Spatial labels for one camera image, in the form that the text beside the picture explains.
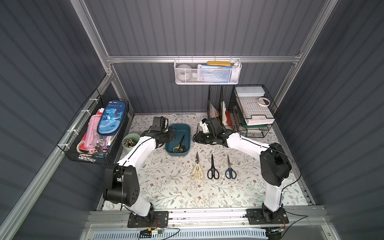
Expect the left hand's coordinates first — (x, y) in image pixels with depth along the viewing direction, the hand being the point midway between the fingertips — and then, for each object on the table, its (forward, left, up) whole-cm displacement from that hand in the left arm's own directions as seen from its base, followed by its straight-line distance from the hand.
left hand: (174, 135), depth 89 cm
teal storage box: (+14, -3, -11) cm, 18 cm away
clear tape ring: (+21, -58, +5) cm, 62 cm away
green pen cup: (-6, +24, +3) cm, 25 cm away
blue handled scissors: (-18, -34, -15) cm, 41 cm away
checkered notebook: (+18, -49, +6) cm, 53 cm away
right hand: (-1, -14, -1) cm, 14 cm away
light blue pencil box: (+31, -51, +9) cm, 60 cm away
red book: (+25, -39, -11) cm, 47 cm away
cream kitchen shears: (-17, -14, -14) cm, 27 cm away
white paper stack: (+8, -52, +4) cm, 53 cm away
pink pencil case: (-12, +36, +16) cm, 41 cm away
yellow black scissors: (0, -3, -14) cm, 14 cm away
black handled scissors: (-17, -23, -15) cm, 32 cm away
